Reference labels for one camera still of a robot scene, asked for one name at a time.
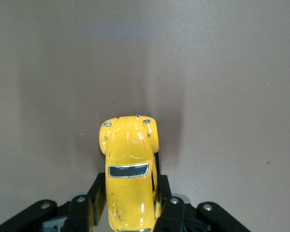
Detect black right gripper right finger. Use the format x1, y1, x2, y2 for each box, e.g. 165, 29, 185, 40
154, 175, 251, 232

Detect yellow beetle toy car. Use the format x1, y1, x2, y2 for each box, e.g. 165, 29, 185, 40
98, 113, 160, 232

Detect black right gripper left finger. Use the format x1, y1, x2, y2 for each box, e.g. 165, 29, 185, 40
0, 173, 107, 232

